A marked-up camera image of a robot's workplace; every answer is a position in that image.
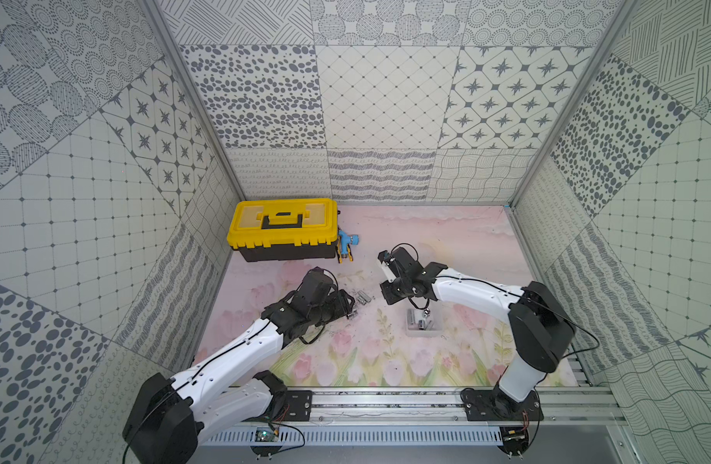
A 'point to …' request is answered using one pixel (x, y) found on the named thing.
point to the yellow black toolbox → (284, 229)
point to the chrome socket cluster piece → (363, 298)
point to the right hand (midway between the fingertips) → (388, 293)
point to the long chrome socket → (412, 316)
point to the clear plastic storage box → (417, 325)
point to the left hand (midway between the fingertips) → (351, 297)
